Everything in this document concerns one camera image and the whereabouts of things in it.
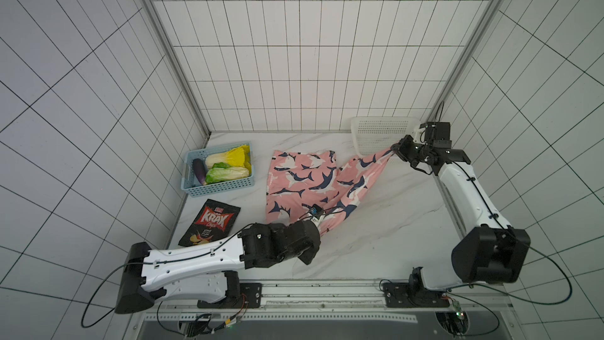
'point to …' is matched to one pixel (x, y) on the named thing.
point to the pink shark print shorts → (299, 180)
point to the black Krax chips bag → (212, 222)
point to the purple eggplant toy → (200, 169)
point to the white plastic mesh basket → (372, 135)
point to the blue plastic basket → (193, 188)
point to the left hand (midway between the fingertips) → (306, 243)
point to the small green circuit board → (458, 312)
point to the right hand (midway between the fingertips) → (382, 143)
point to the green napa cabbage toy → (222, 171)
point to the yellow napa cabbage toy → (238, 156)
